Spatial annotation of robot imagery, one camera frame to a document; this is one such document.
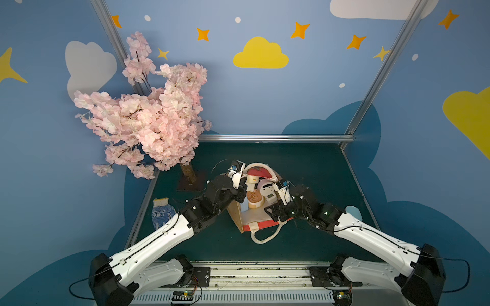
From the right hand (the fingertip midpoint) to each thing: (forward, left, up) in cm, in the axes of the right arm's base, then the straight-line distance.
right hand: (275, 202), depth 78 cm
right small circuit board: (-30, -27, -20) cm, 45 cm away
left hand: (+4, +13, +13) cm, 19 cm away
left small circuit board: (-33, +33, -17) cm, 50 cm away
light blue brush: (+6, -41, -16) cm, 44 cm away
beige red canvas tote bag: (0, +11, -12) cm, 16 cm away
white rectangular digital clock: (+10, +3, -5) cm, 12 cm away
